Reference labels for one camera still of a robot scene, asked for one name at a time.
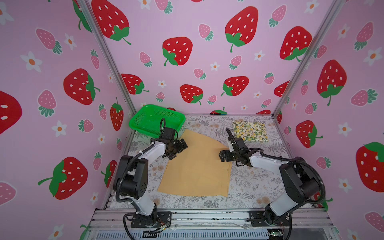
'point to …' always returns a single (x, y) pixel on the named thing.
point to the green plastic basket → (146, 120)
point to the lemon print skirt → (250, 131)
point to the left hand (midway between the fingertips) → (185, 149)
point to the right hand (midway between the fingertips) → (223, 154)
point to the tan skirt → (198, 170)
